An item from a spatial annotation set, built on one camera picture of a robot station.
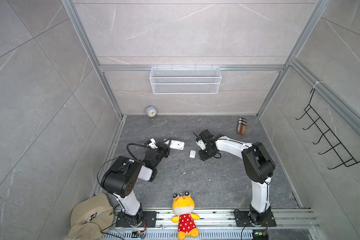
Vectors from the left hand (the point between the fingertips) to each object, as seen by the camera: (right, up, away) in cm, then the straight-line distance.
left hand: (172, 136), depth 86 cm
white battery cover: (+13, -12, +11) cm, 21 cm away
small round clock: (-18, +17, +28) cm, 38 cm away
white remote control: (+2, -5, -1) cm, 6 cm away
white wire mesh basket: (+8, +37, +15) cm, 41 cm away
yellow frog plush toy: (+6, -34, -15) cm, 37 cm away
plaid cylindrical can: (+51, +6, +24) cm, 56 cm away
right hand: (+20, -13, +11) cm, 27 cm away
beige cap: (-40, -41, -12) cm, 59 cm away
